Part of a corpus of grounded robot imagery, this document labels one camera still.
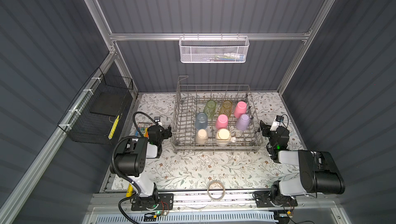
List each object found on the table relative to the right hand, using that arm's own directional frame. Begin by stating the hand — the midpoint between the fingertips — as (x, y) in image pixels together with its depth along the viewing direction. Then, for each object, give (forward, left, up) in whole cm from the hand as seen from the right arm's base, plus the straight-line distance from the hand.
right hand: (271, 123), depth 90 cm
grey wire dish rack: (+6, +34, -5) cm, 35 cm away
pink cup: (0, +30, +3) cm, 30 cm away
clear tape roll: (-38, +33, -9) cm, 51 cm away
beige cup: (-11, +41, +4) cm, 43 cm away
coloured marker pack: (+2, +80, -7) cm, 80 cm away
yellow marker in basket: (-14, +81, +19) cm, 84 cm away
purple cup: (-1, +17, +2) cm, 18 cm away
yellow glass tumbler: (+9, +26, +3) cm, 28 cm away
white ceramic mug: (-10, +30, +2) cm, 31 cm away
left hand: (+2, +68, -5) cm, 68 cm away
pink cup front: (+9, +18, +3) cm, 20 cm away
